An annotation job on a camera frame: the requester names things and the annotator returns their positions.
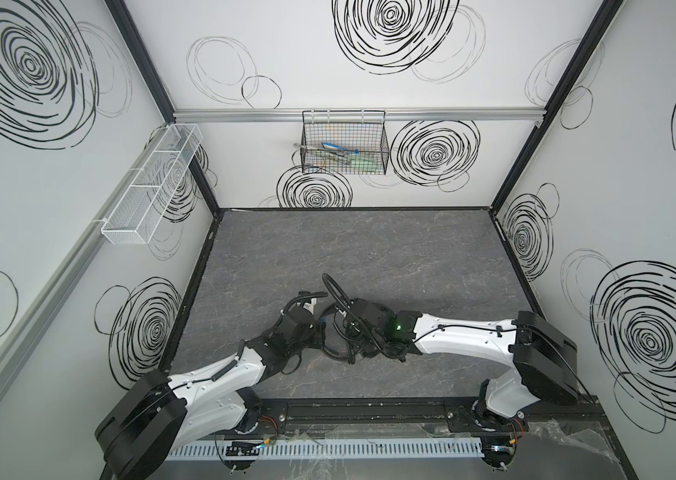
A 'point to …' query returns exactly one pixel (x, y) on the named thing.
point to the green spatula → (363, 163)
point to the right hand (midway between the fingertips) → (354, 324)
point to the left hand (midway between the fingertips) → (330, 326)
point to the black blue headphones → (352, 336)
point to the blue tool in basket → (331, 146)
